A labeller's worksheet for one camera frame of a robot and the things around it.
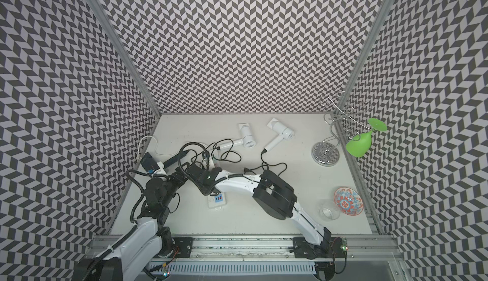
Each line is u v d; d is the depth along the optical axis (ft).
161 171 2.46
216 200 2.70
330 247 2.10
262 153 3.25
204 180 2.18
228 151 3.25
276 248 2.43
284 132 3.34
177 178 2.44
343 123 3.82
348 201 2.76
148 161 3.00
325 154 3.24
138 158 3.31
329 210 2.71
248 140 3.31
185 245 2.37
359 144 2.59
